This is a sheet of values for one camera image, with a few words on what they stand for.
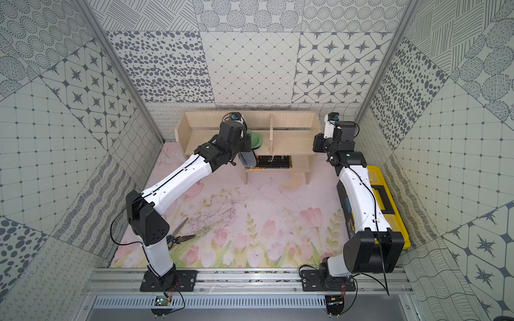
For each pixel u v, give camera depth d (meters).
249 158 0.79
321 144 0.70
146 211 0.45
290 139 0.87
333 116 0.67
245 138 0.72
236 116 0.69
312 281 0.73
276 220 0.91
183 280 0.73
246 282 0.75
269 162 0.93
